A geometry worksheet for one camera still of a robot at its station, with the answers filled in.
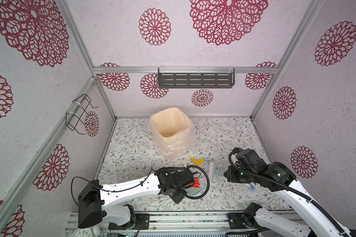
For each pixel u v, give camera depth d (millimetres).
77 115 748
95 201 413
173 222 756
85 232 675
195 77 942
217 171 752
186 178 561
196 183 792
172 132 814
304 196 403
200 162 947
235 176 591
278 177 430
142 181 471
